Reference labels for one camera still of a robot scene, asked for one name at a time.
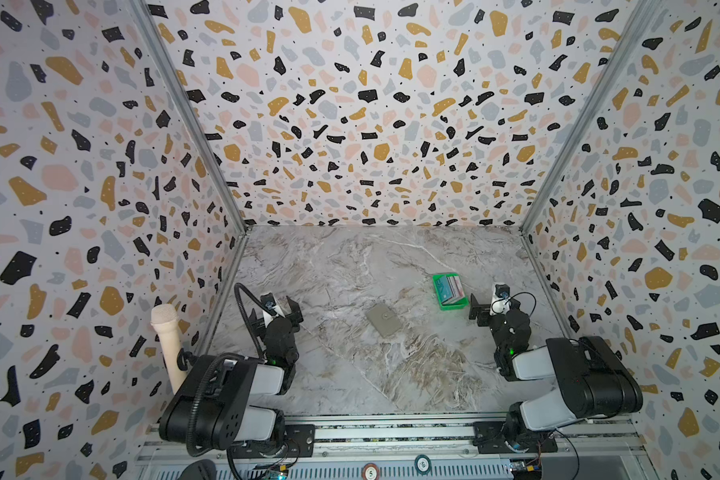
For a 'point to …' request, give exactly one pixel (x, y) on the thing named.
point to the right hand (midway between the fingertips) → (492, 289)
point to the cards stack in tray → (450, 289)
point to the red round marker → (370, 471)
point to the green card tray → (434, 277)
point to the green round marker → (422, 464)
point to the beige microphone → (165, 317)
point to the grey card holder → (385, 321)
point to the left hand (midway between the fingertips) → (275, 299)
